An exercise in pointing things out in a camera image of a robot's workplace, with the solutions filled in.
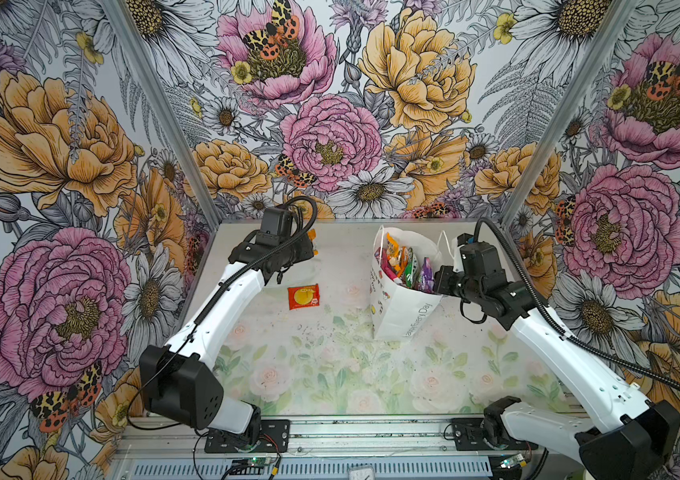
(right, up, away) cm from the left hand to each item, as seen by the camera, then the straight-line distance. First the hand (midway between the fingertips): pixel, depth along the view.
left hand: (307, 255), depth 82 cm
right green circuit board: (+50, -48, -10) cm, 70 cm away
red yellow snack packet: (-4, -14, +18) cm, 23 cm away
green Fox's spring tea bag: (+28, -5, -2) cm, 28 cm away
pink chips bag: (+20, 0, +2) cm, 20 cm away
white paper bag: (+24, -8, -11) cm, 27 cm away
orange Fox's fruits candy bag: (+26, -2, +1) cm, 26 cm away
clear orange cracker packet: (+23, +2, 0) cm, 23 cm away
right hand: (+33, -7, -4) cm, 34 cm away
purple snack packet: (+31, -6, -5) cm, 32 cm away
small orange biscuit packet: (+1, +6, +2) cm, 6 cm away
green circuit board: (-10, -48, -10) cm, 50 cm away
